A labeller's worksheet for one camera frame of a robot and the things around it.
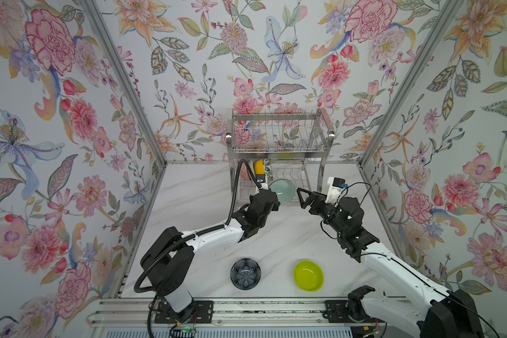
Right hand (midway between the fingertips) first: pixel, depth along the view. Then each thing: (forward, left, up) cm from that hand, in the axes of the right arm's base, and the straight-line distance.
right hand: (304, 189), depth 78 cm
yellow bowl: (+24, +17, -14) cm, 32 cm away
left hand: (+3, +10, -5) cm, 11 cm away
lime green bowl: (-23, -3, -25) cm, 35 cm away
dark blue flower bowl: (-24, +21, -24) cm, 40 cm away
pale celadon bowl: (+4, +7, -5) cm, 9 cm away
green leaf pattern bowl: (+29, +12, -21) cm, 38 cm away
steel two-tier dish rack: (+43, +7, -24) cm, 50 cm away
